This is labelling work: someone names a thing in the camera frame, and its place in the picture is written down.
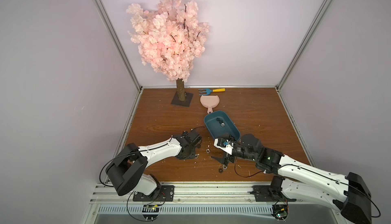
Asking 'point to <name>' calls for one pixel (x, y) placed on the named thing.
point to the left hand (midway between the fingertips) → (193, 155)
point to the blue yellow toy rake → (208, 91)
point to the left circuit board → (150, 208)
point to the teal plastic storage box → (218, 122)
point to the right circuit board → (280, 211)
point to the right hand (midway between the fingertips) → (215, 142)
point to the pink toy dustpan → (210, 102)
